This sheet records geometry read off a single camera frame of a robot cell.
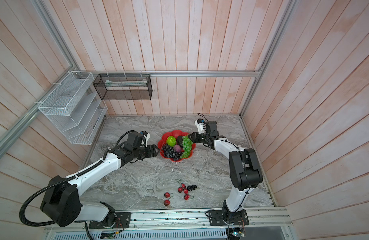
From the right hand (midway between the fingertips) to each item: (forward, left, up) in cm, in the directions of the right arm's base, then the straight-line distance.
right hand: (190, 135), depth 94 cm
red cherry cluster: (-31, +6, -9) cm, 33 cm away
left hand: (-15, +19, +2) cm, 25 cm away
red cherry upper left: (-34, +13, -9) cm, 38 cm away
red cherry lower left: (-38, +13, -9) cm, 41 cm away
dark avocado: (0, +7, -6) cm, 9 cm away
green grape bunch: (-3, +2, -4) cm, 5 cm away
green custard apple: (-1, +12, -5) cm, 13 cm away
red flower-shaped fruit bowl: (+7, +10, -6) cm, 14 cm away
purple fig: (-6, +8, -6) cm, 12 cm away
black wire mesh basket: (+31, +47, +15) cm, 58 cm away
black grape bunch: (-10, +13, -5) cm, 17 cm away
